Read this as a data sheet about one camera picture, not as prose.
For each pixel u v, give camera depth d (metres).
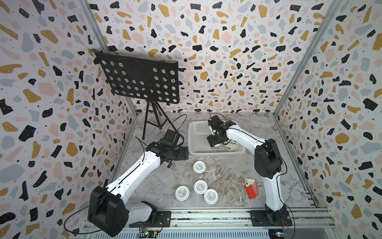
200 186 0.78
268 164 0.53
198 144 1.03
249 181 0.84
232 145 0.95
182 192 0.76
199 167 0.86
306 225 0.74
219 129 0.72
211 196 0.75
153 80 0.74
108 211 0.39
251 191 0.80
